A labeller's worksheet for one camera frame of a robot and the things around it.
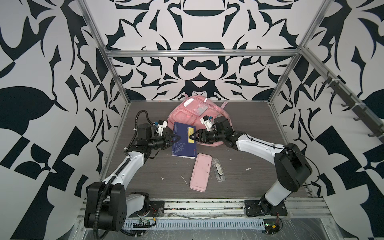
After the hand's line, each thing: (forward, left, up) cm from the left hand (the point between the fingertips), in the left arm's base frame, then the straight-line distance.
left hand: (180, 136), depth 78 cm
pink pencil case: (-14, -10, -17) cm, 24 cm away
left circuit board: (-35, +18, -21) cm, 45 cm away
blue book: (-5, -2, -3) cm, 6 cm away
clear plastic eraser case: (-12, -20, -17) cm, 29 cm away
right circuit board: (-39, -42, -20) cm, 60 cm away
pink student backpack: (+31, -8, -13) cm, 34 cm away
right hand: (0, -7, -2) cm, 7 cm away
